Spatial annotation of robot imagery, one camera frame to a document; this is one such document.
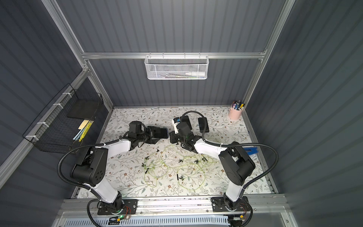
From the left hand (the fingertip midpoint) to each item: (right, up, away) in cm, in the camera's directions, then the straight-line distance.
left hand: (163, 131), depth 90 cm
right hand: (+5, -1, -2) cm, 6 cm away
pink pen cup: (+52, +13, +15) cm, 56 cm away
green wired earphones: (+18, -26, -6) cm, 32 cm away
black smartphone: (+27, +3, +18) cm, 32 cm away
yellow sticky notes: (-42, +5, -14) cm, 44 cm away
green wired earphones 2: (-4, -22, -3) cm, 23 cm away
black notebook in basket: (-46, +14, -8) cm, 48 cm away
